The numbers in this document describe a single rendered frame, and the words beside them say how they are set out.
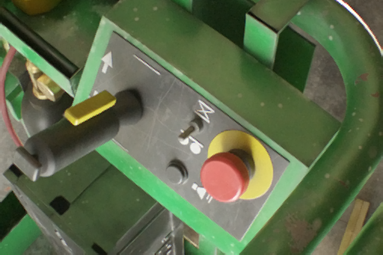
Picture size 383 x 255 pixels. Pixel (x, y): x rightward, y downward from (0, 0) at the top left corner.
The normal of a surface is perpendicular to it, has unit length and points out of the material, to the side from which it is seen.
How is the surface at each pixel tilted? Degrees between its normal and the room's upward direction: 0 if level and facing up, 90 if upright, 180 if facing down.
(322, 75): 0
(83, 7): 0
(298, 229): 9
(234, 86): 0
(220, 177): 58
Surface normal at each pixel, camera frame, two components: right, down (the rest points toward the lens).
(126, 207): -0.01, -0.44
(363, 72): -0.47, -0.39
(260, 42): -0.65, 0.68
